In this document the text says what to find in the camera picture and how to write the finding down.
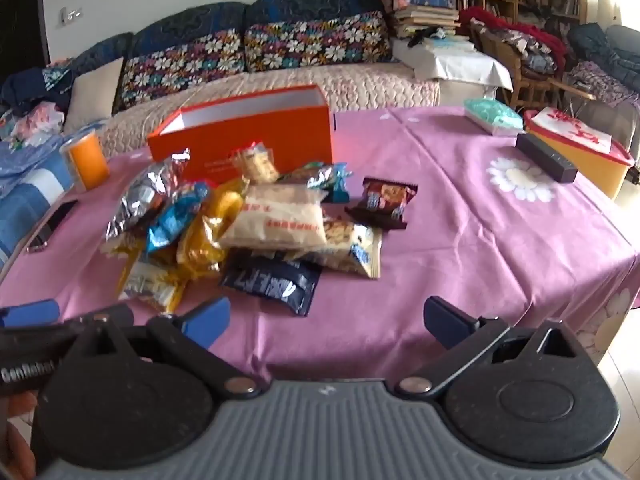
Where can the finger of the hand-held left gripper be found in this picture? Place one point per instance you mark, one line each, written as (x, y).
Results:
(30, 312)
(100, 317)

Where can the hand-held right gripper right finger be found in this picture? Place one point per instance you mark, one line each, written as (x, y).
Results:
(445, 325)

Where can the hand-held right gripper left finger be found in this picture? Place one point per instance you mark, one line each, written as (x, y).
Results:
(206, 317)

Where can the yellow white snack packet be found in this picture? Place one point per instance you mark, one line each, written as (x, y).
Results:
(150, 282)

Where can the gold foil snack packet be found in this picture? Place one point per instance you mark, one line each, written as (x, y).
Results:
(122, 245)

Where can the navy snack packet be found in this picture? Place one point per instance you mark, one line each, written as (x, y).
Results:
(272, 280)

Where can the blue snack packet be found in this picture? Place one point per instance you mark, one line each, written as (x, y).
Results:
(175, 215)

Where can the white blue nut bar packet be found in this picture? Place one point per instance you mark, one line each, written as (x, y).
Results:
(352, 247)

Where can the white rice cracker packet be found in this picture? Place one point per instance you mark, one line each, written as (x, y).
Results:
(280, 217)

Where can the silver foil snack packet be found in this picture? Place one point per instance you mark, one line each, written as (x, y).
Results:
(145, 192)

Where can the dark brown snack packet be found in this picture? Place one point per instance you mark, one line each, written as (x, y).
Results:
(382, 202)

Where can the clear peanut candy packet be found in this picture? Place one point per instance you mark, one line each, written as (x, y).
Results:
(257, 164)

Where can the green cookie snack packet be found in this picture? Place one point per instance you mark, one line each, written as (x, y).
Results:
(325, 177)

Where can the orange cardboard box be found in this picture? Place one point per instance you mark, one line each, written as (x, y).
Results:
(280, 135)

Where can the person's left hand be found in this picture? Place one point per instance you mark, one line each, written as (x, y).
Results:
(17, 410)

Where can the purple daisy tablecloth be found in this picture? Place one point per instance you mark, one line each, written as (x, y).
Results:
(450, 240)

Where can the black phone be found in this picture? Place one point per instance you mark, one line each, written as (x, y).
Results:
(52, 225)

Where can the blue striped cloth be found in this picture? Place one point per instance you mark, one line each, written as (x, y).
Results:
(25, 195)

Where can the orange plastic cup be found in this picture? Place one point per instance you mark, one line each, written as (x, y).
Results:
(90, 160)

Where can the pink floral cloth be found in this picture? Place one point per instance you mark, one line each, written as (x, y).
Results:
(37, 117)

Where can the black speaker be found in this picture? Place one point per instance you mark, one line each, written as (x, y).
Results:
(547, 157)

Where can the yellow bin with red lid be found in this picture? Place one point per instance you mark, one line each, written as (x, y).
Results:
(600, 175)

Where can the teal tissue pack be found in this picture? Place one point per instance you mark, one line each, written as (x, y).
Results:
(492, 112)

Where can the beige pillow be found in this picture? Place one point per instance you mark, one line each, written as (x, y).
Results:
(92, 95)

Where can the dark blue clothes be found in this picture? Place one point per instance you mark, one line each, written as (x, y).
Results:
(25, 85)

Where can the white red printed bag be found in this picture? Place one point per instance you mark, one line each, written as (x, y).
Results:
(570, 130)

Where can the floral cushion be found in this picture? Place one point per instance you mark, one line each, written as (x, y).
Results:
(315, 42)
(185, 67)

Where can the wicker chair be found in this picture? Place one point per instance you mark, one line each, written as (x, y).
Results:
(530, 85)

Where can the white paper covered box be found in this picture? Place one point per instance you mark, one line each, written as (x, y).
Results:
(460, 67)

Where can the beige quilted sofa cover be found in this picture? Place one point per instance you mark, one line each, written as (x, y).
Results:
(310, 80)

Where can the red blanket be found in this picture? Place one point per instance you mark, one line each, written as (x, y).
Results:
(540, 37)

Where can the stack of books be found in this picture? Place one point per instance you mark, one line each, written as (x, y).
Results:
(425, 17)

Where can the dark jacket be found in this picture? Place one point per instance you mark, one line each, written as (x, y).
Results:
(595, 45)

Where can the dark blue sofa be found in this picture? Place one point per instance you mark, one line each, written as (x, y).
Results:
(310, 5)

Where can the wall switch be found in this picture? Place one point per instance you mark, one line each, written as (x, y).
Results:
(70, 15)

